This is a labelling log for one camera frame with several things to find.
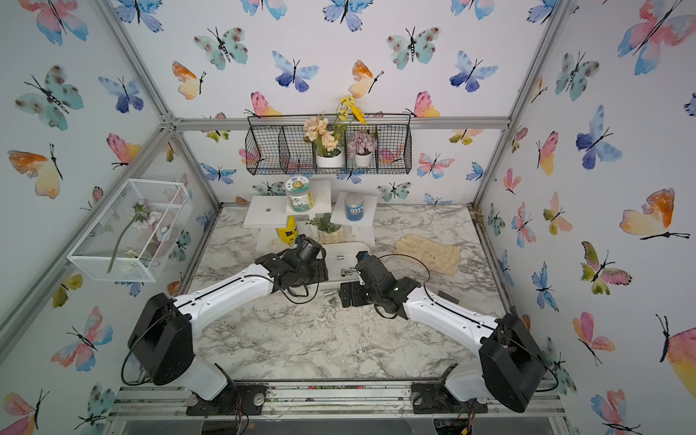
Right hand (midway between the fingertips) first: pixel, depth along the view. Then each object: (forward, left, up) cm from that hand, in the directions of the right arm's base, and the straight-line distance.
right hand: (352, 289), depth 82 cm
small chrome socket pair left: (+4, +9, -11) cm, 15 cm away
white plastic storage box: (+17, +6, -12) cm, 22 cm away
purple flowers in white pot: (+40, -1, +23) cm, 46 cm away
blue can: (+25, +1, +9) cm, 27 cm away
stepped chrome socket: (+18, +6, -11) cm, 22 cm away
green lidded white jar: (+22, +17, +18) cm, 33 cm away
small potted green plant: (+22, +10, -2) cm, 25 cm away
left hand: (+6, +9, 0) cm, 11 cm away
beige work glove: (+20, -31, -11) cm, 39 cm away
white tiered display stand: (+27, +32, +3) cm, 42 cm away
